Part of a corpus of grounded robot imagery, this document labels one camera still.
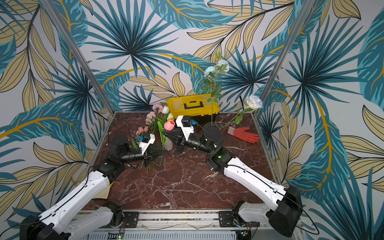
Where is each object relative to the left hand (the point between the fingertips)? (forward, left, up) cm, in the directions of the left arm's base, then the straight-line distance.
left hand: (164, 153), depth 68 cm
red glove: (+31, -48, -25) cm, 62 cm away
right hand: (+1, -1, +15) cm, 15 cm away
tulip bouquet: (+37, +10, -18) cm, 43 cm away
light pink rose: (+36, +16, -17) cm, 42 cm away
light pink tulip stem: (+29, +23, -22) cm, 43 cm away
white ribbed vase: (+16, +2, -18) cm, 24 cm away
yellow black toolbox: (+43, -15, -10) cm, 46 cm away
